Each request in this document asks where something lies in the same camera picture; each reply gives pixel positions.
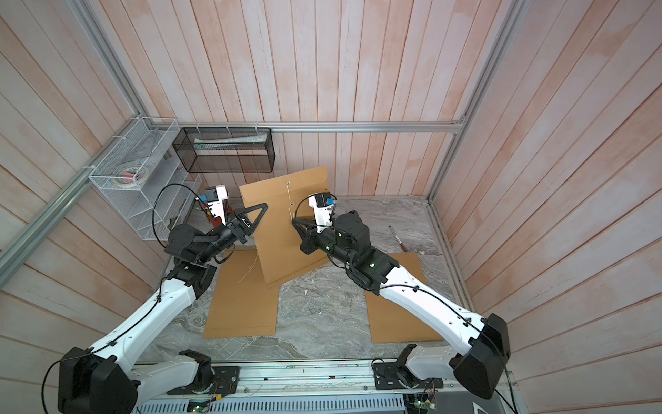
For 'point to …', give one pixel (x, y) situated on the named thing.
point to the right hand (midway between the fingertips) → (292, 222)
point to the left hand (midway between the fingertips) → (269, 210)
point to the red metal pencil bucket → (215, 222)
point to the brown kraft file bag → (242, 304)
